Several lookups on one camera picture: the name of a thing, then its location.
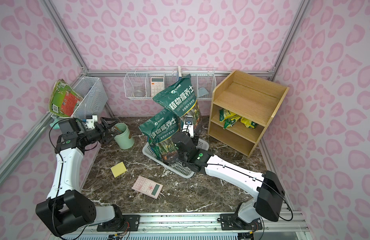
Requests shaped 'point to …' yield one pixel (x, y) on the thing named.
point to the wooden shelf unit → (242, 106)
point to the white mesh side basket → (94, 96)
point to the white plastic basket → (181, 170)
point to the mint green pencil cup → (122, 139)
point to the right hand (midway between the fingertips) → (185, 126)
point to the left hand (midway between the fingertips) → (115, 124)
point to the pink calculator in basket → (157, 85)
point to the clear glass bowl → (139, 93)
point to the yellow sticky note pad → (118, 169)
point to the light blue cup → (202, 91)
